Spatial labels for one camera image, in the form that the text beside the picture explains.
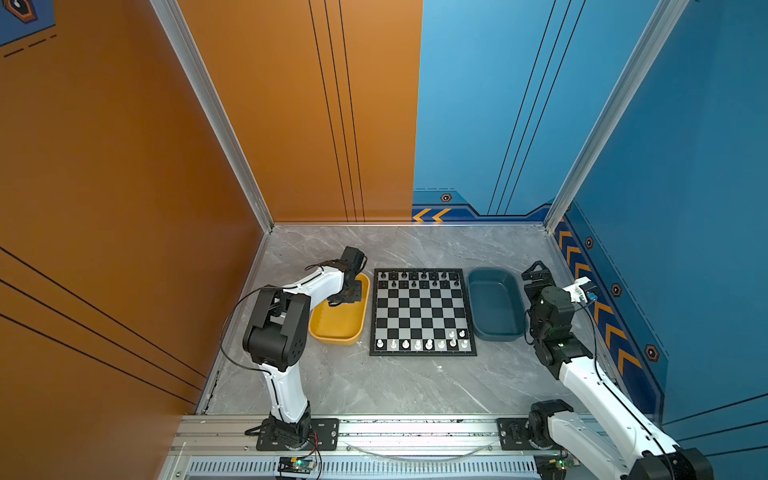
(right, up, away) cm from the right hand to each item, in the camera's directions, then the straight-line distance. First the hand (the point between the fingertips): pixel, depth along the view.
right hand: (535, 271), depth 79 cm
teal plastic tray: (-5, -13, +16) cm, 21 cm away
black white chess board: (-30, -14, +15) cm, 36 cm away
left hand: (-53, -8, +19) cm, 57 cm away
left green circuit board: (-62, -46, -8) cm, 77 cm away
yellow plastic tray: (-54, -18, +16) cm, 59 cm away
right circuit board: (0, -46, -8) cm, 47 cm away
